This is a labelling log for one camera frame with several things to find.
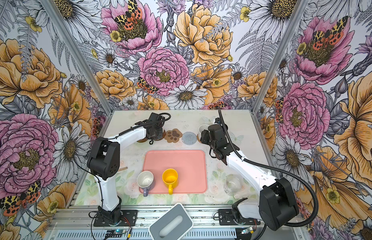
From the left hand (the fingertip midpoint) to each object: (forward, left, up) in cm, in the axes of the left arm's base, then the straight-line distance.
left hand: (156, 137), depth 98 cm
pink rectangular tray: (-17, -22, -7) cm, 29 cm away
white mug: (+5, -30, +3) cm, 31 cm away
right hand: (-8, -30, +11) cm, 33 cm away
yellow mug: (-25, -10, -4) cm, 27 cm away
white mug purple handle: (-26, +4, -5) cm, 27 cm away
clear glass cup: (-28, -46, -5) cm, 54 cm away
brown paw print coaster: (+5, -10, -5) cm, 13 cm away
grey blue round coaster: (+3, -21, -6) cm, 22 cm away
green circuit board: (-50, +14, -7) cm, 52 cm away
